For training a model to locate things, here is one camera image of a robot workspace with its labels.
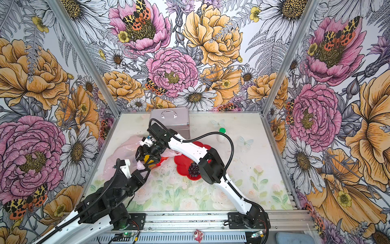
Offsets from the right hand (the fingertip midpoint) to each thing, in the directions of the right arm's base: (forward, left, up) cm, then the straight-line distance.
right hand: (141, 165), depth 77 cm
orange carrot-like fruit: (+6, -2, -13) cm, 14 cm away
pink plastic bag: (+12, +13, -3) cm, 18 cm away
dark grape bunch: (+2, -26, -12) cm, 29 cm away
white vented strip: (-29, -18, -9) cm, 36 cm away
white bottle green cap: (+25, -45, -14) cm, 53 cm away
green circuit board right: (-29, -55, -17) cm, 64 cm away
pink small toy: (-29, -28, -11) cm, 41 cm away
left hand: (-5, -6, +1) cm, 8 cm away
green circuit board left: (-27, +5, -15) cm, 31 cm away
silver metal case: (+32, -15, -1) cm, 35 cm away
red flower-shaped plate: (+8, -20, -14) cm, 25 cm away
